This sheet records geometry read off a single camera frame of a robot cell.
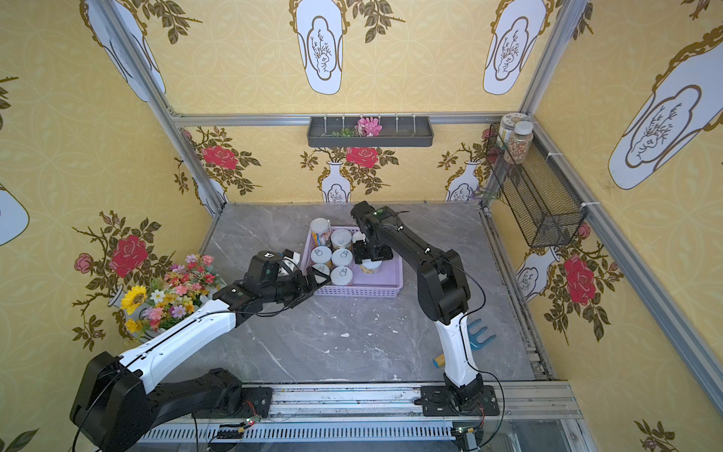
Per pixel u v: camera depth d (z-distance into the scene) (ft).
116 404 1.28
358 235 3.31
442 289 1.77
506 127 2.80
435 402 2.37
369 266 3.00
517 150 2.68
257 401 2.41
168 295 2.49
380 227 2.16
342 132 2.91
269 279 2.11
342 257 3.20
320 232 3.15
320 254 3.20
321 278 2.49
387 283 3.14
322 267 3.13
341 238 3.28
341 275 3.04
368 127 2.89
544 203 2.66
